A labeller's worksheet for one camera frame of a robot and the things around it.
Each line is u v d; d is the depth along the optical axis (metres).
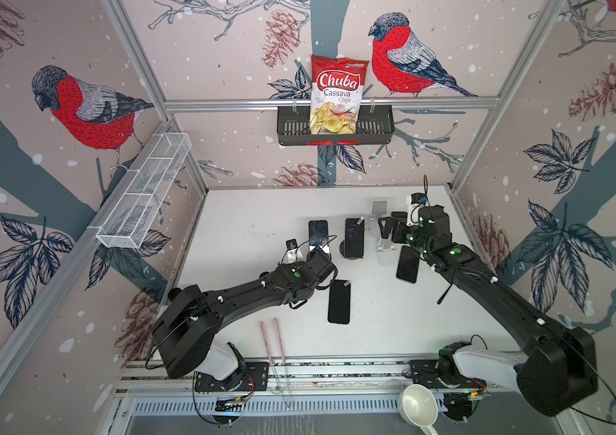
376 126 1.01
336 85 0.83
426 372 0.73
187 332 0.42
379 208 1.03
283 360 0.76
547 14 0.73
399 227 0.71
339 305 0.87
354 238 0.95
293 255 0.75
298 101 0.93
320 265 0.65
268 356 0.79
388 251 0.98
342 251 1.01
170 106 0.93
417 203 0.69
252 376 0.73
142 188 0.79
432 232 0.59
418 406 0.68
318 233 0.92
